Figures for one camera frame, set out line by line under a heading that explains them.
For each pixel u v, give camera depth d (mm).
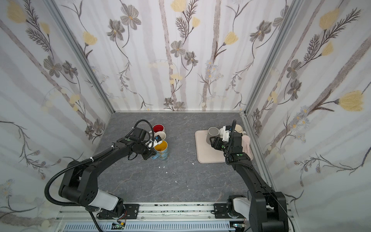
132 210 737
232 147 649
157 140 786
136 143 667
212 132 941
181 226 1669
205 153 1174
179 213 736
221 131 959
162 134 959
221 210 733
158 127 1024
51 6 674
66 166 447
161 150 940
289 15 717
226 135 765
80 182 437
